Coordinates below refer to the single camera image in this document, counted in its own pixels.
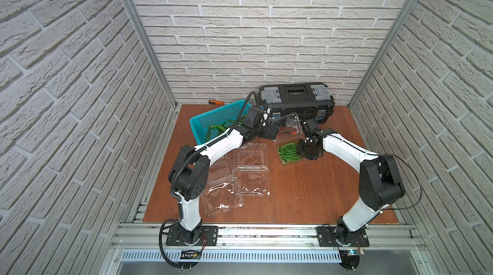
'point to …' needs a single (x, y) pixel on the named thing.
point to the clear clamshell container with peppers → (223, 193)
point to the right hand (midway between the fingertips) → (301, 153)
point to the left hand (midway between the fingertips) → (274, 126)
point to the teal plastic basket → (207, 126)
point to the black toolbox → (309, 100)
